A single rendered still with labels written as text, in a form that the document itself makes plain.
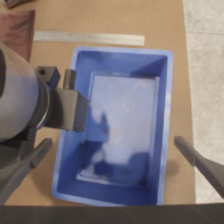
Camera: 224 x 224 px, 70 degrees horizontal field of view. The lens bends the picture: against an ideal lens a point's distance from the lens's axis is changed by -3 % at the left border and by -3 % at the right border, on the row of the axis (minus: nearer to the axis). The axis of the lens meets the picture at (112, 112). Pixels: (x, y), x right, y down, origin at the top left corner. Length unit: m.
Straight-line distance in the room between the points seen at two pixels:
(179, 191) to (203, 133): 0.56
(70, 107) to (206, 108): 0.86
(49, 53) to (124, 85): 0.25
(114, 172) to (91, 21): 0.43
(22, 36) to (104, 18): 0.26
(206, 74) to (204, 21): 0.33
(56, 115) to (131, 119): 0.25
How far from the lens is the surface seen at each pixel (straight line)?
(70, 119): 0.19
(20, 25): 0.63
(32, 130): 0.19
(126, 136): 0.41
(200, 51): 1.08
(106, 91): 0.44
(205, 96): 1.00
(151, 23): 0.53
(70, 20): 0.57
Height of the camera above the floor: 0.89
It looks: 79 degrees down
